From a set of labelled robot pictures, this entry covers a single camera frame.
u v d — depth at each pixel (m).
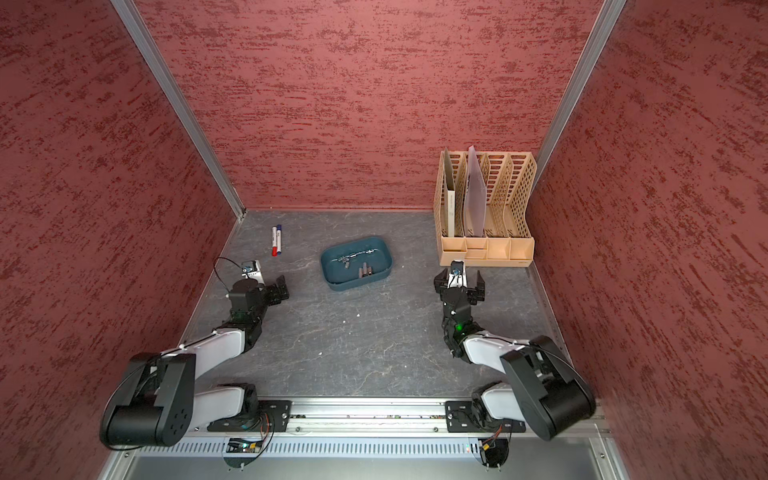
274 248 1.09
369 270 1.01
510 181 1.03
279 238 1.10
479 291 0.79
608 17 0.72
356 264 1.04
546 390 0.43
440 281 0.81
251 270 0.77
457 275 0.72
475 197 1.00
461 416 0.74
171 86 0.84
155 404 0.42
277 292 0.83
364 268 1.03
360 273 1.00
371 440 0.71
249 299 0.70
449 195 0.87
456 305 0.64
